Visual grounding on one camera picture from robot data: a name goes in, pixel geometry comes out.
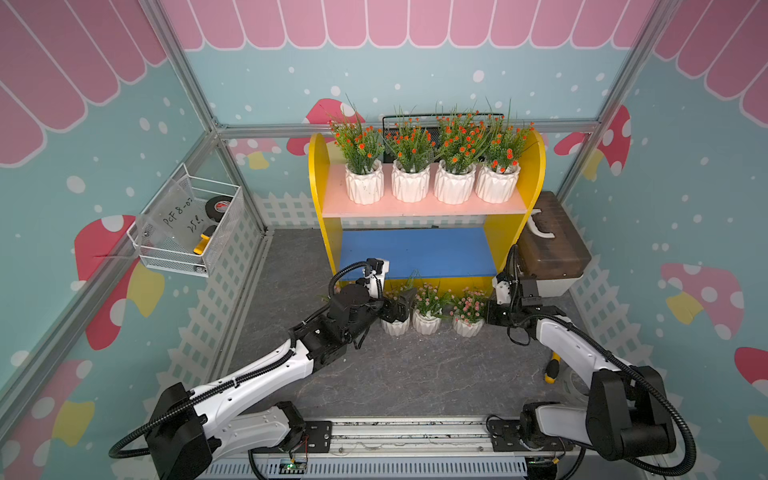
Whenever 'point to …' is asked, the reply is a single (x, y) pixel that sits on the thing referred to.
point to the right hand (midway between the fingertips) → (482, 309)
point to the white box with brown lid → (552, 250)
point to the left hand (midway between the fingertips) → (400, 290)
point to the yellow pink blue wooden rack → (433, 243)
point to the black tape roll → (216, 206)
